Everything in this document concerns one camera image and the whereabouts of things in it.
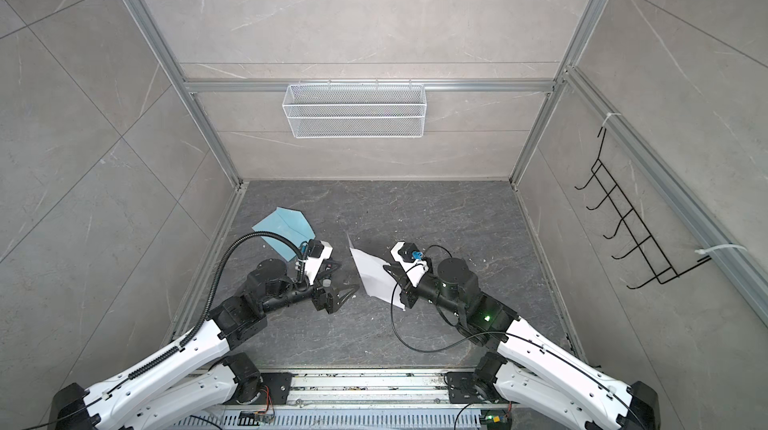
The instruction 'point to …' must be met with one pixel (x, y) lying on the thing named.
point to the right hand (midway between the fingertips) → (387, 263)
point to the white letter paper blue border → (379, 282)
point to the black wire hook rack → (657, 263)
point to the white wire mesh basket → (355, 111)
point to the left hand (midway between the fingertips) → (349, 269)
